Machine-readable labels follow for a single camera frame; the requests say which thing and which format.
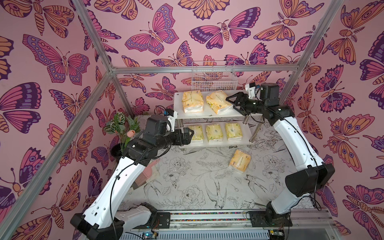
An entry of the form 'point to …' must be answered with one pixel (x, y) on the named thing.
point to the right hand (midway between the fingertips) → (225, 102)
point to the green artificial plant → (120, 125)
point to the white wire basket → (214, 81)
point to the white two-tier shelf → (214, 120)
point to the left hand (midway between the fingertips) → (187, 131)
